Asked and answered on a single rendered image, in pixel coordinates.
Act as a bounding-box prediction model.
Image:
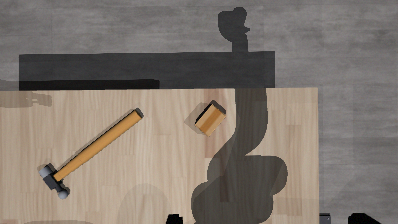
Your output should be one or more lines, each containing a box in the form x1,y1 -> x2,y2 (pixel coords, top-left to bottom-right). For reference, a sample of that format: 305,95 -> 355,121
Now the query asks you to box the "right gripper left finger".
166,214 -> 183,224

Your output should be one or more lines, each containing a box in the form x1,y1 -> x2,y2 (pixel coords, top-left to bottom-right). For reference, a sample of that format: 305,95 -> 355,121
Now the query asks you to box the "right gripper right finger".
348,213 -> 381,224

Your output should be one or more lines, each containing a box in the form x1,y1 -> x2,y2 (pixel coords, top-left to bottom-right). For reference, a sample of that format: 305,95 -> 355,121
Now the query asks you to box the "small hammer with orange-brown handle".
38,110 -> 142,199

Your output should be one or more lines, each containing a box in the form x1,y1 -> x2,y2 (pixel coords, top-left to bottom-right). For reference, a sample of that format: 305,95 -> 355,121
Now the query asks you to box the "small brown cardboard box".
195,104 -> 226,137

